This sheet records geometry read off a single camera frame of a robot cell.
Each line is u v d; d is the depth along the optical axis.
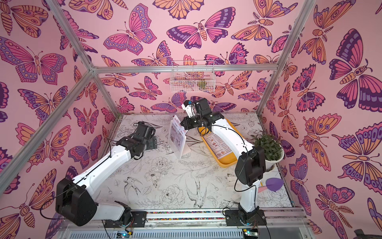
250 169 0.49
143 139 0.63
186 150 0.97
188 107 0.75
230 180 0.87
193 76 0.95
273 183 0.83
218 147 1.00
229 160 0.92
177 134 0.86
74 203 0.40
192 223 0.73
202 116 0.65
